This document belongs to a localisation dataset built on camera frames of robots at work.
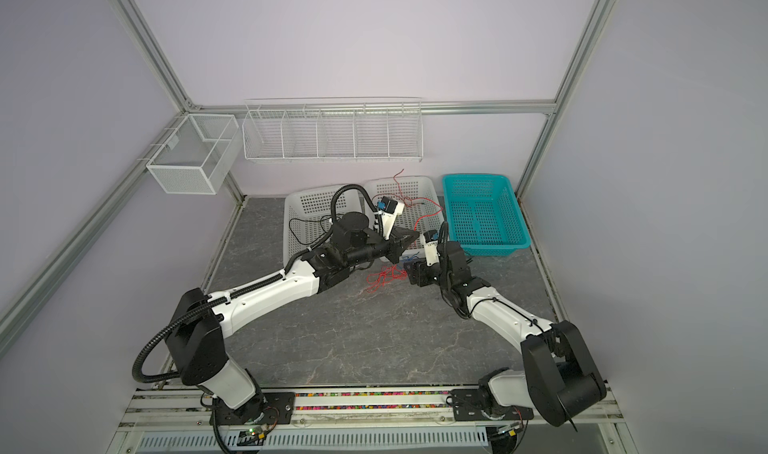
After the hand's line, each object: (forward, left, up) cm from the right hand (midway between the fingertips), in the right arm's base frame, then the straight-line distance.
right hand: (416, 264), depth 87 cm
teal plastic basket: (+30, -28, -12) cm, 43 cm away
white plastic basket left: (+27, +40, -10) cm, 50 cm away
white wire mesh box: (+33, +72, +15) cm, 81 cm away
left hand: (-3, 0, +17) cm, 17 cm away
